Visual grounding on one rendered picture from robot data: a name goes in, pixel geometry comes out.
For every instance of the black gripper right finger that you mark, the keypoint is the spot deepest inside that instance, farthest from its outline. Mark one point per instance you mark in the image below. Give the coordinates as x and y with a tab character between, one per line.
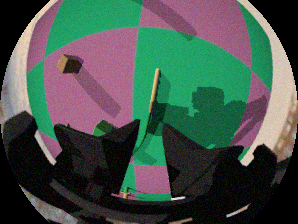
188	161

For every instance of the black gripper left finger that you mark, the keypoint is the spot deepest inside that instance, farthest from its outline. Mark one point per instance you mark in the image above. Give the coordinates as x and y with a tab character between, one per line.
111	151

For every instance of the small tan wooden cube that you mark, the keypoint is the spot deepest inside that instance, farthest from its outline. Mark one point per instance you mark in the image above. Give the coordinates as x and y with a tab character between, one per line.
67	63

